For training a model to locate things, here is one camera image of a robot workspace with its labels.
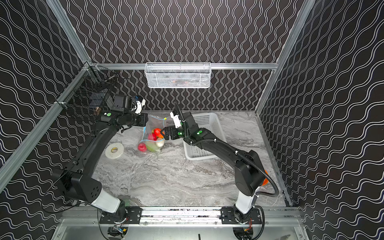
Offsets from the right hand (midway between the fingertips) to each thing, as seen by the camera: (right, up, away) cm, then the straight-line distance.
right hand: (168, 130), depth 82 cm
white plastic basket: (+25, +6, +27) cm, 37 cm away
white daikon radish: (-5, -7, +3) cm, 9 cm away
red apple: (-19, -11, +13) cm, 25 cm away
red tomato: (-10, -3, +1) cm, 11 cm away
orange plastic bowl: (+38, -16, -32) cm, 52 cm away
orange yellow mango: (-7, -3, +8) cm, 11 cm away
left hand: (-8, +7, -3) cm, 11 cm away
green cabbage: (-12, -10, +9) cm, 17 cm away
